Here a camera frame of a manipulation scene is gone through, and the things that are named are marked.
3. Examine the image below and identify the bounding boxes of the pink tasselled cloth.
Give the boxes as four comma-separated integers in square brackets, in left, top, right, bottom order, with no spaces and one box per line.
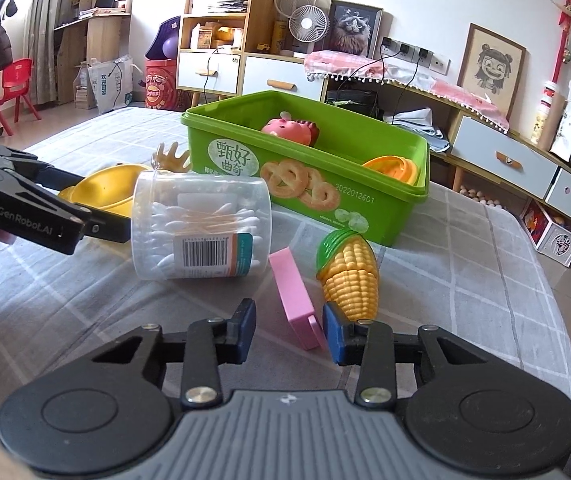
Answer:
[304,49,511,134]

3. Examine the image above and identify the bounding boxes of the wall socket row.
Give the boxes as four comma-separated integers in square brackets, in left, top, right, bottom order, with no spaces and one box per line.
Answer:
[380,36,451,74]

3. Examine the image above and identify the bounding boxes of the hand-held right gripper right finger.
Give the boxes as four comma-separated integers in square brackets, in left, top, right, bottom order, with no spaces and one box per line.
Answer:
[322,301,492,409]

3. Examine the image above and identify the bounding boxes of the white shopping bag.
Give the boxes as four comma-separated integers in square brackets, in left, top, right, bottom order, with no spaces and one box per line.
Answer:
[72,54,134,114]

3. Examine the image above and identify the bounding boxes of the pile of pale cloth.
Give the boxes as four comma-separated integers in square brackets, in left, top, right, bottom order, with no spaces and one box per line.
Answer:
[382,105,451,154]

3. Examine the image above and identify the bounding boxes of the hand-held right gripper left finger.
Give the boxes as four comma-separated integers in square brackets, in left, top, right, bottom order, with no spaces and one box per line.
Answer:
[92,298,258,409]

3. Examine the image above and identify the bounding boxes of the yellow toy pot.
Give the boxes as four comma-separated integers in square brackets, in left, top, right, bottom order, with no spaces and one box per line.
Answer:
[57,162,152,219]

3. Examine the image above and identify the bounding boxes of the small white desk fan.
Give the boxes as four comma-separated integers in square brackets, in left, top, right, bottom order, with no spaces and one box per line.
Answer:
[287,4,329,57]

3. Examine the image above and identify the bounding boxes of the white printed crate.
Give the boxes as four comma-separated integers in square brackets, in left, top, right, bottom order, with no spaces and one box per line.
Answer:
[520,199,571,269]

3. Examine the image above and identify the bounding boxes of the yellow can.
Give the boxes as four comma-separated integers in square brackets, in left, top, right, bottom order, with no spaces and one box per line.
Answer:
[270,20,289,56]

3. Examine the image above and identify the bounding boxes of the green plastic cookie box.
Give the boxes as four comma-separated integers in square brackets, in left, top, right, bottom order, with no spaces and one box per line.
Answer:
[180,90,431,248]

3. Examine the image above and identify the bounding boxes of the white bottle with red cap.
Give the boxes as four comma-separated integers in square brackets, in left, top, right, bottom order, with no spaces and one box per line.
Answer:
[530,79,557,147]

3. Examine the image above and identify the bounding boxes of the wooden bookshelf desk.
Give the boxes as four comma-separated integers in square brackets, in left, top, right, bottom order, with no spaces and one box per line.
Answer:
[52,0,136,107]

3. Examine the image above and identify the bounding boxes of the pink rectangular block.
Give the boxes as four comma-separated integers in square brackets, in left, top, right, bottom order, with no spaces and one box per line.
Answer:
[268,248,327,351]

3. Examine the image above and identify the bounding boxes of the framed cat picture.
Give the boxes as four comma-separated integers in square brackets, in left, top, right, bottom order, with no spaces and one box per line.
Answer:
[326,0,384,57]

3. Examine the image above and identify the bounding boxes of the purple ball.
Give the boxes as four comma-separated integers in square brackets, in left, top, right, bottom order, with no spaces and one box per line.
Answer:
[146,14,182,61]

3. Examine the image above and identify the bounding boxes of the framed cartoon picture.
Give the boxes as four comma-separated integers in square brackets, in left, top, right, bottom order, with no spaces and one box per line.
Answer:
[456,23,527,121]

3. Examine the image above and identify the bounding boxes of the pink rubber chicken toy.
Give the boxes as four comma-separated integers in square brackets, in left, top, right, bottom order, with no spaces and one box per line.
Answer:
[260,114,321,149]

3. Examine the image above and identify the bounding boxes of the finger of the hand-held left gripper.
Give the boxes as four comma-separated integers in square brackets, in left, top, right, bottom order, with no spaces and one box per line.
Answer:
[75,203,131,244]
[12,152,87,194]

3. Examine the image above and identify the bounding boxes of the red plastic chair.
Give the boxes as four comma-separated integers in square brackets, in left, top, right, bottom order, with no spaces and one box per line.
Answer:
[0,58,42,137]

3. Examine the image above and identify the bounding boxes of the patterned curtain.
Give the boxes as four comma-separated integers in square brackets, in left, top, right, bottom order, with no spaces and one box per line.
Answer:
[22,0,74,107]

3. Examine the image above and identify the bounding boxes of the wooden cabinet with white drawers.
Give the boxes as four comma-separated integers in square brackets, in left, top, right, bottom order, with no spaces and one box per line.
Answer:
[175,0,571,242]

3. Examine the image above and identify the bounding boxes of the red printed bucket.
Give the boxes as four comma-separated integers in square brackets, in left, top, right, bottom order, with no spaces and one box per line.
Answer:
[144,57,186,111]

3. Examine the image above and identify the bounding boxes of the clear cotton swab jar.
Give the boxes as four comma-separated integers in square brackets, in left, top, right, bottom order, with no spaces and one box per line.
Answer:
[130,169,272,282]

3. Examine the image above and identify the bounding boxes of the grey checked tablecloth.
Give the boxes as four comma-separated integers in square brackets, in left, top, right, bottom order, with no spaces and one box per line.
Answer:
[0,105,571,461]

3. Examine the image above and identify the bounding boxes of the yellow green toy corn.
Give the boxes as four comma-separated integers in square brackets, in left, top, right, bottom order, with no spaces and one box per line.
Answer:
[315,229,381,321]

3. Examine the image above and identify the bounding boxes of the tray of eggs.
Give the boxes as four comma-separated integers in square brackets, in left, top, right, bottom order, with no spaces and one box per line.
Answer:
[457,184,502,209]

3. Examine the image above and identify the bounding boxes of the tan plastic spiky toy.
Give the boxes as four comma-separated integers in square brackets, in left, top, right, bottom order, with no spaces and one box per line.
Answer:
[150,140,194,174]

